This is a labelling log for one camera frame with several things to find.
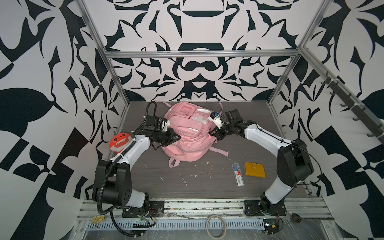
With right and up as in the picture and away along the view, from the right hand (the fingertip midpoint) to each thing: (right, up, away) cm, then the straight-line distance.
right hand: (213, 130), depth 88 cm
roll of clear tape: (+2, -44, -20) cm, 48 cm away
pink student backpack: (-12, +4, +2) cm, 13 cm away
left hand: (-19, -3, -4) cm, 20 cm away
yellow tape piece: (-56, -39, -18) cm, 71 cm away
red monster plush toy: (-54, -6, -1) cm, 54 cm away
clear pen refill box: (+13, -24, -4) cm, 28 cm away
